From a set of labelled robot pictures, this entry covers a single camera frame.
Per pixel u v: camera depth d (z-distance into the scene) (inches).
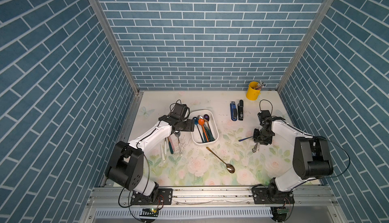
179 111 26.9
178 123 25.2
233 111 42.5
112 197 29.5
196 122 40.0
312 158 18.0
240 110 42.5
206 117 40.1
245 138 37.2
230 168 32.5
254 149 35.3
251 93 44.0
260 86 40.6
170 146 35.8
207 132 37.9
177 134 37.5
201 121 40.0
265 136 30.2
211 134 37.6
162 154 34.1
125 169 16.8
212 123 38.0
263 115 30.4
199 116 40.1
